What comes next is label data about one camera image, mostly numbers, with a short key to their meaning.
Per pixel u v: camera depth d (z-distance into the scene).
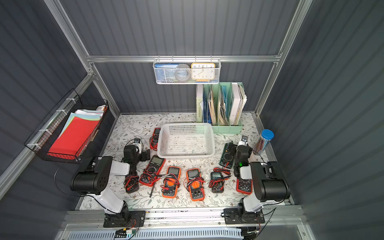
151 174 0.85
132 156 0.78
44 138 0.62
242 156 0.71
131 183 0.82
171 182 0.81
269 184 0.46
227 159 0.92
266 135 0.82
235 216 0.74
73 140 0.68
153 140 0.98
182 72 0.91
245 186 0.81
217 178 0.84
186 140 1.05
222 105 0.96
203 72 0.88
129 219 0.71
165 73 0.84
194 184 0.81
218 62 0.89
